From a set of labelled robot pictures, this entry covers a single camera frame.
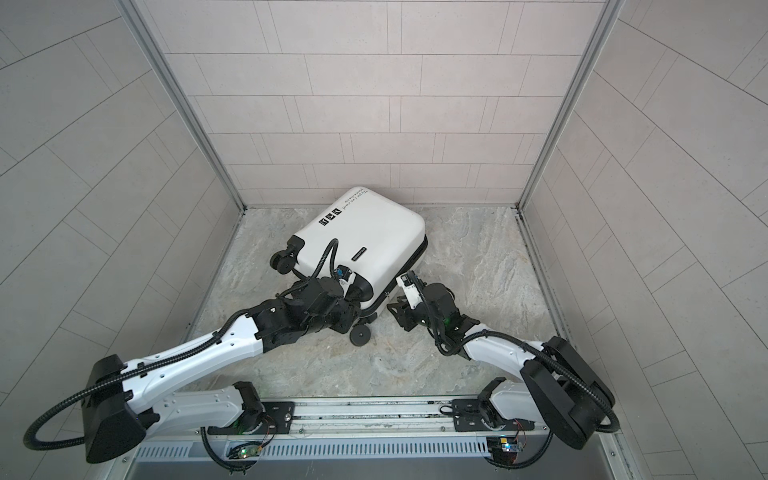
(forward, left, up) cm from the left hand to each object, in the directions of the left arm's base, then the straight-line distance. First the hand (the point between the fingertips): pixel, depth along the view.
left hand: (363, 307), depth 75 cm
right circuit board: (-28, -35, -13) cm, 47 cm away
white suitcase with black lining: (+21, +2, +4) cm, 22 cm away
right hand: (+3, -7, -6) cm, 10 cm away
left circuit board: (-29, +23, -9) cm, 39 cm away
